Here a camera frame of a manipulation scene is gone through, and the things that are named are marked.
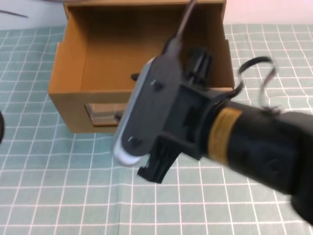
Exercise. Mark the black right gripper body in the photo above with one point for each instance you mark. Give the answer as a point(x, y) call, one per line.
point(186, 130)

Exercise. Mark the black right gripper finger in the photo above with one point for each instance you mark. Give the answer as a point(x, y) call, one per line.
point(198, 67)

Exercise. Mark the brown cardboard drawer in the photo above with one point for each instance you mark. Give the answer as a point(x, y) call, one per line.
point(89, 85)

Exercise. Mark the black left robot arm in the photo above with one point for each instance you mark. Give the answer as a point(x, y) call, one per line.
point(2, 127)

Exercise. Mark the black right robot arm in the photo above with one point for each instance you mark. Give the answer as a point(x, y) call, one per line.
point(272, 147)

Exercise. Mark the brown cardboard shoebox shell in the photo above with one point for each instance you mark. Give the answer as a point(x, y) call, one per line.
point(119, 23)

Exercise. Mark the cyan checkered tablecloth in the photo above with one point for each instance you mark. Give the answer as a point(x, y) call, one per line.
point(54, 182)

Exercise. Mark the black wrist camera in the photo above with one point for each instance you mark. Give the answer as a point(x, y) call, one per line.
point(147, 110)

